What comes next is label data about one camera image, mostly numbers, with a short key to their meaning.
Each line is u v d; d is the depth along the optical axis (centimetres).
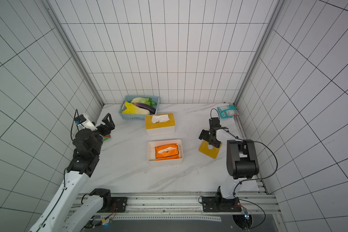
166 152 83
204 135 89
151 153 90
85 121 59
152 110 110
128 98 119
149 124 96
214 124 78
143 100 113
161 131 95
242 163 48
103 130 63
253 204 64
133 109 104
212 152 93
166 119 94
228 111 110
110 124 65
